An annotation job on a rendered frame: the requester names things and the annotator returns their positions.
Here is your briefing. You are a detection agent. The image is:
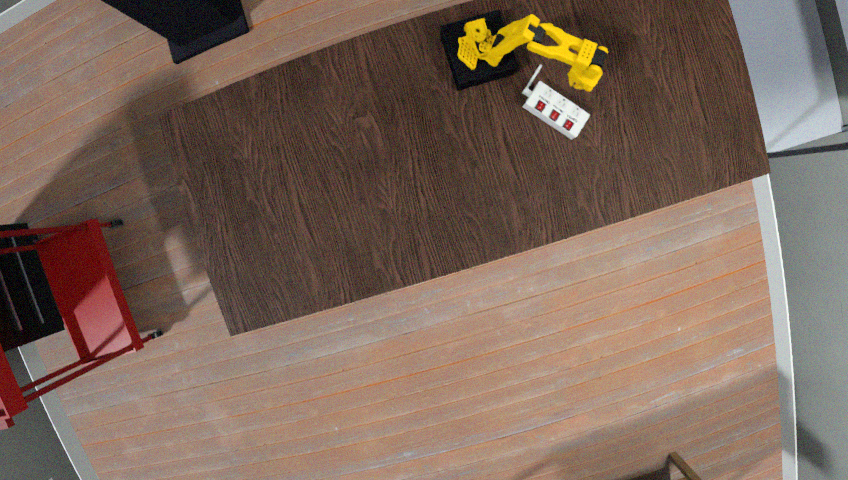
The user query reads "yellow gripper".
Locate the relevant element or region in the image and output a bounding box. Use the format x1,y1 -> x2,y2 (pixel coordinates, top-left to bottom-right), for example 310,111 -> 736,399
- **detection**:
567,67 -> 603,92

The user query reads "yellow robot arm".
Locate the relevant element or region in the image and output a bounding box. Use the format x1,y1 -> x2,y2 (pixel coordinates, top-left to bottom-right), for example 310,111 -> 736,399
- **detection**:
458,14 -> 608,80

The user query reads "white power strip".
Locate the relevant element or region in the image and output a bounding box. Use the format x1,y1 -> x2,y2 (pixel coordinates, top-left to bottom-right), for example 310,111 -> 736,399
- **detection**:
523,65 -> 590,139

